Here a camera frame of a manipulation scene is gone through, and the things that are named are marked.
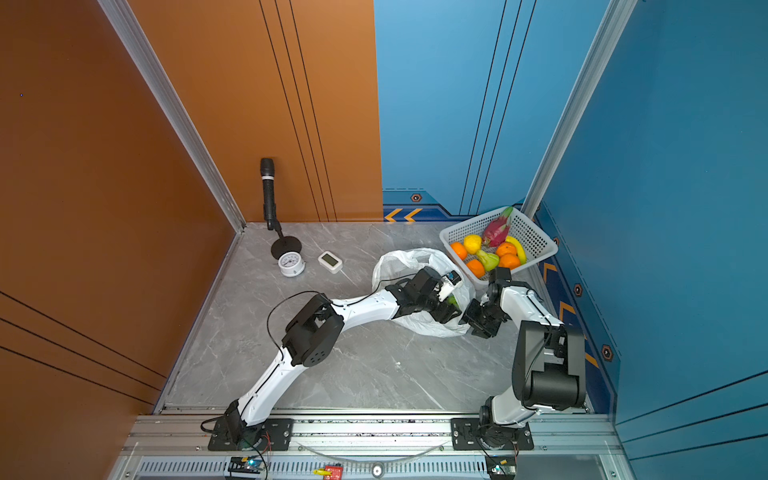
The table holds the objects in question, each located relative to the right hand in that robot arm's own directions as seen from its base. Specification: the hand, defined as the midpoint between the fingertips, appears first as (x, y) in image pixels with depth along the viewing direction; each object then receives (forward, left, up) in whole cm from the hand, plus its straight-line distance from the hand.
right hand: (463, 324), depth 89 cm
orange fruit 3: (+27, -2, +3) cm, 27 cm away
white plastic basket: (+29, -30, +2) cm, 42 cm away
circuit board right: (-35, -4, -5) cm, 35 cm away
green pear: (+23, -11, +2) cm, 25 cm away
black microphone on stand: (+33, +63, 0) cm, 71 cm away
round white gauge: (+22, +57, +2) cm, 61 cm away
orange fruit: (+22, -19, +3) cm, 29 cm away
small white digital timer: (+24, +44, +1) cm, 50 cm away
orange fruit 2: (+28, -20, +1) cm, 34 cm away
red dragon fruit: (+32, -15, +6) cm, 36 cm away
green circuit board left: (-34, +55, -4) cm, 65 cm away
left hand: (+7, +1, +1) cm, 7 cm away
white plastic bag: (+18, +20, +5) cm, 27 cm away
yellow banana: (+30, -26, 0) cm, 39 cm away
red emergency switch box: (-36, +34, -1) cm, 49 cm away
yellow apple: (+30, -7, +4) cm, 31 cm away
